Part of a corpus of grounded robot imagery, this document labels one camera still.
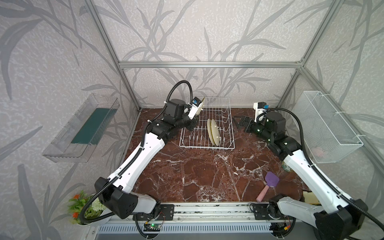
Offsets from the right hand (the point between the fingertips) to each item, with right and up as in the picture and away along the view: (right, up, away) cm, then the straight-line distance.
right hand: (237, 117), depth 72 cm
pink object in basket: (+39, -17, 0) cm, 43 cm away
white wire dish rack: (-5, +8, +44) cm, 45 cm away
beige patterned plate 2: (-13, -6, +17) cm, 22 cm away
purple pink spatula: (+22, -35, +10) cm, 43 cm away
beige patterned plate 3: (-9, -9, +21) cm, 25 cm away
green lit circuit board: (-42, -53, -1) cm, 68 cm away
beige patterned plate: (-18, +5, +2) cm, 19 cm away
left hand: (-20, +1, 0) cm, 20 cm away
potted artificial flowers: (-71, -37, -10) cm, 81 cm away
